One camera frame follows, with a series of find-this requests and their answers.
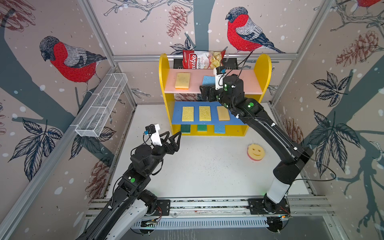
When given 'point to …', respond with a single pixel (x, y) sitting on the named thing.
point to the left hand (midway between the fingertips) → (177, 130)
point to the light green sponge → (202, 127)
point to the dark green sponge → (185, 128)
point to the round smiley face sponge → (255, 152)
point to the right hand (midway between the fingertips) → (207, 84)
